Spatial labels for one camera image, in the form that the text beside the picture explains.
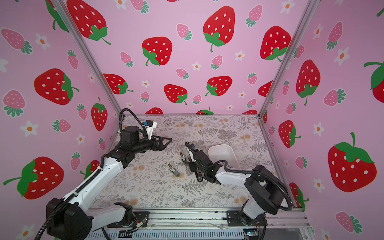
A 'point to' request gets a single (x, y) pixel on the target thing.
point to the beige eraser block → (177, 174)
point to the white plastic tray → (224, 152)
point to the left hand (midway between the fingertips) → (166, 138)
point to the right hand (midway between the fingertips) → (188, 157)
